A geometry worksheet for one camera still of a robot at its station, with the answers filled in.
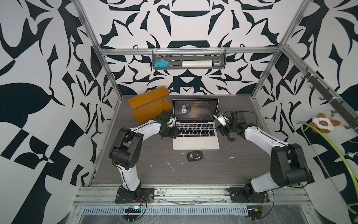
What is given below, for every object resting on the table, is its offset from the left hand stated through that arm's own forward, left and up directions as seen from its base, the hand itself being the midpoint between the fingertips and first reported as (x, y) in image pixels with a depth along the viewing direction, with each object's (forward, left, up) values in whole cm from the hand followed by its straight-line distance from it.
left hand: (172, 131), depth 95 cm
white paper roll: (+30, -17, +32) cm, 47 cm away
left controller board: (-42, +21, -6) cm, 47 cm away
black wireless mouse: (-17, -13, -1) cm, 21 cm away
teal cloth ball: (+32, +6, +31) cm, 45 cm away
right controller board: (-46, -40, -5) cm, 62 cm away
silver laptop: (+7, -17, -2) cm, 18 cm away
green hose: (-32, -67, +20) cm, 76 cm away
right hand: (+3, -30, +6) cm, 31 cm away
